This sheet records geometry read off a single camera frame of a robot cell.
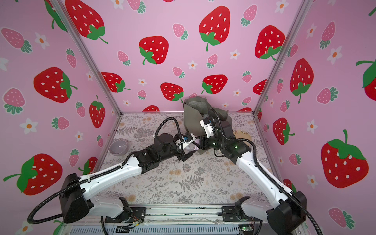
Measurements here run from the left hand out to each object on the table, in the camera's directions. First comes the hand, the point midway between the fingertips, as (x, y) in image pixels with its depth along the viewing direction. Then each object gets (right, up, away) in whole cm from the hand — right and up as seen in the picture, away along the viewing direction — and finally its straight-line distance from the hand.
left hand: (192, 141), depth 73 cm
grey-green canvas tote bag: (+1, +19, +17) cm, 26 cm away
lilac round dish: (-51, -7, +25) cm, 57 cm away
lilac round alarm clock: (0, -3, -1) cm, 3 cm away
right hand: (0, 0, -2) cm, 2 cm away
